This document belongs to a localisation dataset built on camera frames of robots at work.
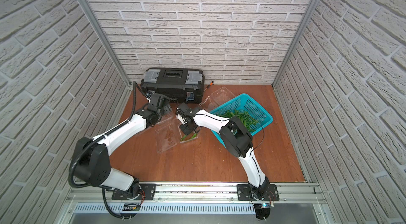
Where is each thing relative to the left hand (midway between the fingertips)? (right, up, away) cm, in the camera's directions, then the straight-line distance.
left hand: (166, 104), depth 89 cm
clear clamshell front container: (-3, -25, +3) cm, 25 cm away
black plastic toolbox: (+9, +11, +7) cm, 16 cm away
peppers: (+16, -19, +2) cm, 25 cm away
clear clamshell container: (-2, -15, +5) cm, 16 cm away
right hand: (+12, -15, +5) cm, 20 cm away
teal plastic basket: (+51, -4, +14) cm, 53 cm away
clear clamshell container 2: (+30, +4, +19) cm, 36 cm away
